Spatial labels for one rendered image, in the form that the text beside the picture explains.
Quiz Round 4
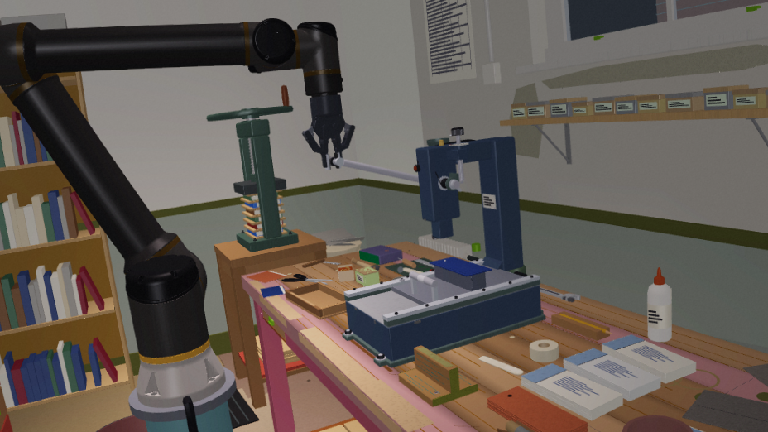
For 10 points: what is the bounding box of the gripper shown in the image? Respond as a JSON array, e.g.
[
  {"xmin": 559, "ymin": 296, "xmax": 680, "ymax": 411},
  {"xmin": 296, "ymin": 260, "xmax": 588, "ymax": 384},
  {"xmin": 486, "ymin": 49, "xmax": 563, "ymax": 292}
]
[{"xmin": 301, "ymin": 94, "xmax": 357, "ymax": 170}]

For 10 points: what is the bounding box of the white press lever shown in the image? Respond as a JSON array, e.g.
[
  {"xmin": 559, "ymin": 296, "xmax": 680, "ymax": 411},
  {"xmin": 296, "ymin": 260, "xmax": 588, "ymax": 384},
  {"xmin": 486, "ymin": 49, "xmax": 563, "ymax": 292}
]
[{"xmin": 331, "ymin": 156, "xmax": 421, "ymax": 183}]

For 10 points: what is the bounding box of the blue cheque-book cover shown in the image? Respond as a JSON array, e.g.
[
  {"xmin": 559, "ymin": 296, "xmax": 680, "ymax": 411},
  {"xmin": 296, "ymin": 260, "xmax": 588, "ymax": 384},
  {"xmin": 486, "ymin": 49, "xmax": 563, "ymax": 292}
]
[{"xmin": 430, "ymin": 257, "xmax": 493, "ymax": 278}]

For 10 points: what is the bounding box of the black press platen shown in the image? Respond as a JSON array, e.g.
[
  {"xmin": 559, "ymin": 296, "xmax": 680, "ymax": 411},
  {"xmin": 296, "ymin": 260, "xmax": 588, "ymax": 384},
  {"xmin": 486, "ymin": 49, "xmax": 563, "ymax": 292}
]
[{"xmin": 233, "ymin": 178, "xmax": 287, "ymax": 196}]

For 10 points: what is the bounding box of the purple book block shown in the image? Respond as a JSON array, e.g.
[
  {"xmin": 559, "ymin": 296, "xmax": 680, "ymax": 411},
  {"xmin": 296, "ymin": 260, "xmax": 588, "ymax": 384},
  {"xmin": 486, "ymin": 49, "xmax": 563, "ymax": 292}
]
[{"xmin": 358, "ymin": 244, "xmax": 405, "ymax": 266}]

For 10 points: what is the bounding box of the blue knuckle-joint press body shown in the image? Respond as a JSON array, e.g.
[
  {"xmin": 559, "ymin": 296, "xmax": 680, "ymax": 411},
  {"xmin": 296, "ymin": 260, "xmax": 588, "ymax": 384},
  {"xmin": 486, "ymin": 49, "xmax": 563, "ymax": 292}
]
[{"xmin": 343, "ymin": 137, "xmax": 546, "ymax": 368}]

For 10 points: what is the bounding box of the grey die plate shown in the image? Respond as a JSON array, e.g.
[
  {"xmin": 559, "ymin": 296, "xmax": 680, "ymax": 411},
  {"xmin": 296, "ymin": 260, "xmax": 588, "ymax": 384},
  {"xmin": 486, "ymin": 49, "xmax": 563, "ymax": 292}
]
[{"xmin": 392, "ymin": 259, "xmax": 518, "ymax": 307}]

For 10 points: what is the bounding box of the wooden cover stand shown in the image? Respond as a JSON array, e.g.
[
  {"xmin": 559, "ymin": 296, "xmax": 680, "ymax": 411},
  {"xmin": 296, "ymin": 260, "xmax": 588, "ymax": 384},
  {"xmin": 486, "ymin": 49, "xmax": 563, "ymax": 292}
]
[{"xmin": 399, "ymin": 346, "xmax": 479, "ymax": 407}]

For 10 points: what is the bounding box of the red leaning book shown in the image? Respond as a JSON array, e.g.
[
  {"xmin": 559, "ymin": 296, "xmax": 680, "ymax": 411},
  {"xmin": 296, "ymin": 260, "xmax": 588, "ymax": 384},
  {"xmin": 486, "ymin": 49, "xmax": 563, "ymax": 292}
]
[
  {"xmin": 93, "ymin": 338, "xmax": 118, "ymax": 383},
  {"xmin": 79, "ymin": 266, "xmax": 106, "ymax": 311},
  {"xmin": 70, "ymin": 190, "xmax": 96, "ymax": 235}
]

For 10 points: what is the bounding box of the red-brown punched board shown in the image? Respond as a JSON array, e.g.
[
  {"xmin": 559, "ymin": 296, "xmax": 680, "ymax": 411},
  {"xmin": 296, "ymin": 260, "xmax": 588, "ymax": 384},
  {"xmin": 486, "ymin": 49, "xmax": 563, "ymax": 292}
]
[{"xmin": 487, "ymin": 386, "xmax": 589, "ymax": 432}]

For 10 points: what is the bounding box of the white cheque pad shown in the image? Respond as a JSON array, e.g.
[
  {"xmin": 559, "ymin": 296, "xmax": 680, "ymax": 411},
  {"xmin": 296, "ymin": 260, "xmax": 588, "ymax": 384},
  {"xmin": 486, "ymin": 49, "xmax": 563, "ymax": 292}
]
[
  {"xmin": 521, "ymin": 363, "xmax": 624, "ymax": 421},
  {"xmin": 602, "ymin": 334, "xmax": 697, "ymax": 384},
  {"xmin": 562, "ymin": 348, "xmax": 662, "ymax": 402}
]

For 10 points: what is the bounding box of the green handwheel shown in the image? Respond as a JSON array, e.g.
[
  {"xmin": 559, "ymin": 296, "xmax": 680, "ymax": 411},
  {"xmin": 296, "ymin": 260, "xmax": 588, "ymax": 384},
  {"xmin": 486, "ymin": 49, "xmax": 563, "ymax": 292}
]
[{"xmin": 207, "ymin": 106, "xmax": 295, "ymax": 122}]

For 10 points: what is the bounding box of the stack of pressed books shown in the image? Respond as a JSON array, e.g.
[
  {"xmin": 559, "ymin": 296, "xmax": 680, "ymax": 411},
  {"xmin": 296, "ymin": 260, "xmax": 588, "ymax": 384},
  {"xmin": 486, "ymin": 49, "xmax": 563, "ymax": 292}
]
[{"xmin": 239, "ymin": 194, "xmax": 266, "ymax": 239}]

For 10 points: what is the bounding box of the white ribbed rack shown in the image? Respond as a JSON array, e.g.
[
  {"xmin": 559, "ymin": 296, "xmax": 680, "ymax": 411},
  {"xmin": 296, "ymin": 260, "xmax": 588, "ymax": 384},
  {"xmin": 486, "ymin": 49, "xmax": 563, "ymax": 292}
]
[{"xmin": 418, "ymin": 233, "xmax": 475, "ymax": 257}]

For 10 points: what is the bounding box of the wooden side table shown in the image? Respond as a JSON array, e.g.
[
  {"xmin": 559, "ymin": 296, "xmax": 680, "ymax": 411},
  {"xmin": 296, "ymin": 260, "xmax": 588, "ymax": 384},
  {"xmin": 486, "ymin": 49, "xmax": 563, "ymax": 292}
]
[{"xmin": 214, "ymin": 231, "xmax": 328, "ymax": 409}]

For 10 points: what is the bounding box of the wooden tray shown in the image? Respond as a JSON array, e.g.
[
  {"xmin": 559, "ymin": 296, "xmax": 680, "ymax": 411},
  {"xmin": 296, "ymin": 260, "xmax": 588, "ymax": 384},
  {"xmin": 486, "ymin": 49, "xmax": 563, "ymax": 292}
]
[{"xmin": 285, "ymin": 281, "xmax": 348, "ymax": 319}]

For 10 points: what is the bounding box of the pink-framed wooden workbench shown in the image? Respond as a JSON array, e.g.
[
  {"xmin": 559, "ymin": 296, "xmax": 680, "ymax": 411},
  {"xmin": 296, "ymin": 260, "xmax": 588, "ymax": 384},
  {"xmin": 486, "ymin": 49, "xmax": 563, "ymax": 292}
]
[{"xmin": 242, "ymin": 239, "xmax": 768, "ymax": 432}]

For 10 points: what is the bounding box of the light wooden strip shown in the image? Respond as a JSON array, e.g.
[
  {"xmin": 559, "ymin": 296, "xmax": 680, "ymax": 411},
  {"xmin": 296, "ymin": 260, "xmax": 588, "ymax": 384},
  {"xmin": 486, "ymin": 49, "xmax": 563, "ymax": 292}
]
[{"xmin": 298, "ymin": 327, "xmax": 433, "ymax": 432}]

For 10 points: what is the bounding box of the grey metal tool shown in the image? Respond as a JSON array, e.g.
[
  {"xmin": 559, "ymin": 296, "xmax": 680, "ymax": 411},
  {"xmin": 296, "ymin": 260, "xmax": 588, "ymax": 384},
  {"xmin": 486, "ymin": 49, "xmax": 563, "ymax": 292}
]
[{"xmin": 540, "ymin": 287, "xmax": 582, "ymax": 303}]

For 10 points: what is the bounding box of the white bone folder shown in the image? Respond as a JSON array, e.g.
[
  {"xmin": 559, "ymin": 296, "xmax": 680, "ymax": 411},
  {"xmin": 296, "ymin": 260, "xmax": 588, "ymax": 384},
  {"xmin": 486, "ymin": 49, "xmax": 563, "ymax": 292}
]
[{"xmin": 478, "ymin": 355, "xmax": 525, "ymax": 376}]

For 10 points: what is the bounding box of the cream tape roll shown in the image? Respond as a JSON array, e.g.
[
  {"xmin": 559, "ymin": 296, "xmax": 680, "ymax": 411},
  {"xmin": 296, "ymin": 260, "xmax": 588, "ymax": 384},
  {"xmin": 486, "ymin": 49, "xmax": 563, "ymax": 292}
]
[{"xmin": 529, "ymin": 339, "xmax": 560, "ymax": 363}]

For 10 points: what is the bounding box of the wooden block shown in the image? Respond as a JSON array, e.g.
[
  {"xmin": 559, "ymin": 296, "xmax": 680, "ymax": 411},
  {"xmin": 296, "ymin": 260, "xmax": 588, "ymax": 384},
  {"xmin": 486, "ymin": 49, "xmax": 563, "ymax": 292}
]
[{"xmin": 550, "ymin": 311, "xmax": 612, "ymax": 341}]

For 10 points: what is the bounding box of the window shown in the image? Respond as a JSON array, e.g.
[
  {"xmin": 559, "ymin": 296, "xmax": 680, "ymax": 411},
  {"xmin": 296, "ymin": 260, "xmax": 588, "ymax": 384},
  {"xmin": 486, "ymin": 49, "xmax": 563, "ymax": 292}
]
[{"xmin": 562, "ymin": 0, "xmax": 768, "ymax": 43}]

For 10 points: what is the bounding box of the grey box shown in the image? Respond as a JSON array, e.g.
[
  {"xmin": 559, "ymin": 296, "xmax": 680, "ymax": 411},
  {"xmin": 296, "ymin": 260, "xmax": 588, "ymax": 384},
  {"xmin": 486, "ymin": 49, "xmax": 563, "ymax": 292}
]
[{"xmin": 0, "ymin": 12, "xmax": 69, "ymax": 28}]

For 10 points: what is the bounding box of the white glue bottle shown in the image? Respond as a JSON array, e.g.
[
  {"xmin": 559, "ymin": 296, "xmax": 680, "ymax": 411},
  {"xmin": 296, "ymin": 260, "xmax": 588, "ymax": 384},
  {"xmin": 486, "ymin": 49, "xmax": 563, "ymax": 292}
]
[{"xmin": 646, "ymin": 267, "xmax": 673, "ymax": 343}]

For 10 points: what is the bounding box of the wooden bookcase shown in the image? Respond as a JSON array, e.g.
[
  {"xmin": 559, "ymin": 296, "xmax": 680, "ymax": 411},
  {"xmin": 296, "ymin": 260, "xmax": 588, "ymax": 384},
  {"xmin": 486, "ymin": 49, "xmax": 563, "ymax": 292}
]
[{"xmin": 0, "ymin": 71, "xmax": 136, "ymax": 432}]

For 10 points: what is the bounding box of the dark grey sheet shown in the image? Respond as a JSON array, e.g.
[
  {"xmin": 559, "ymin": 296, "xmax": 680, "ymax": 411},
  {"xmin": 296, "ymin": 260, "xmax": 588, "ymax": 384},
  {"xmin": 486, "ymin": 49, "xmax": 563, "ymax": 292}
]
[{"xmin": 682, "ymin": 390, "xmax": 768, "ymax": 432}]

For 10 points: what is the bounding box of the green standing press frame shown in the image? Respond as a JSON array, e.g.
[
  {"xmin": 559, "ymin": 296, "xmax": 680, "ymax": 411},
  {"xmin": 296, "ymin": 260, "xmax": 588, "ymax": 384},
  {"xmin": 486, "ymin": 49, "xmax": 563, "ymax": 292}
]
[{"xmin": 233, "ymin": 118, "xmax": 300, "ymax": 252}]

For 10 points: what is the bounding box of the white die plate handle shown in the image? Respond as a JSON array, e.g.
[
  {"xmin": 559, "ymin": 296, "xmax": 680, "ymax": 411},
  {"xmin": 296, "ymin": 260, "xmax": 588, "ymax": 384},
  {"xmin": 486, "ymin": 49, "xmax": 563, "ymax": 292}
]
[{"xmin": 401, "ymin": 267, "xmax": 439, "ymax": 286}]

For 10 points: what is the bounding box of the wooden wall shelf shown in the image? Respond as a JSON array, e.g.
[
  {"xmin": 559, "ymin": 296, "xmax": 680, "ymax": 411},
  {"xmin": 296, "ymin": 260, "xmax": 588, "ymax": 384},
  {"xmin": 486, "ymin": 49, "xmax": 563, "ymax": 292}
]
[{"xmin": 499, "ymin": 108, "xmax": 768, "ymax": 166}]

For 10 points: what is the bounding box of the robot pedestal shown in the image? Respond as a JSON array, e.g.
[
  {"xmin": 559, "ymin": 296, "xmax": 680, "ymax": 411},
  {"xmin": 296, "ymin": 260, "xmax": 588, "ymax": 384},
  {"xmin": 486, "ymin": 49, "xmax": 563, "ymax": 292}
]
[{"xmin": 128, "ymin": 401, "xmax": 238, "ymax": 432}]

